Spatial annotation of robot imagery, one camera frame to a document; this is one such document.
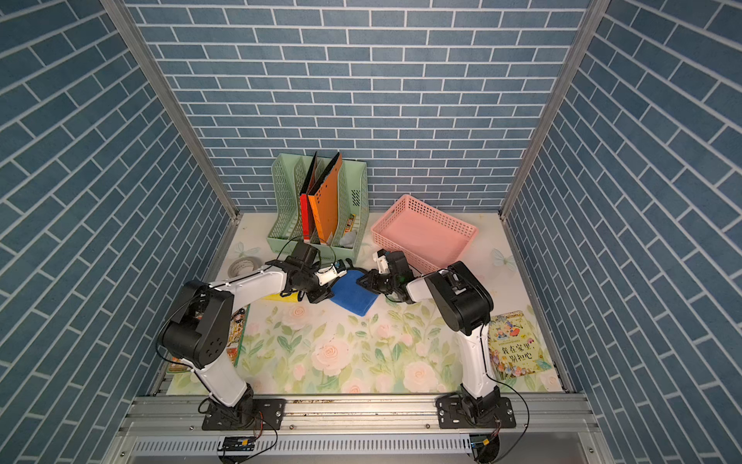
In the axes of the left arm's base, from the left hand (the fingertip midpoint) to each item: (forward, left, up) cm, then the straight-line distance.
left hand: (333, 286), depth 95 cm
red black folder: (+15, +8, +22) cm, 28 cm away
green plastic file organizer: (+40, +20, +15) cm, 47 cm away
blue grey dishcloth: (-2, -6, -1) cm, 6 cm away
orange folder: (+15, +2, +25) cm, 29 cm away
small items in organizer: (+23, -3, -2) cm, 23 cm away
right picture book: (-19, -56, -2) cm, 59 cm away
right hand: (+3, -9, -1) cm, 9 cm away
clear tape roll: (+10, +34, -2) cm, 35 cm away
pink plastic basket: (+22, -35, -1) cm, 41 cm away
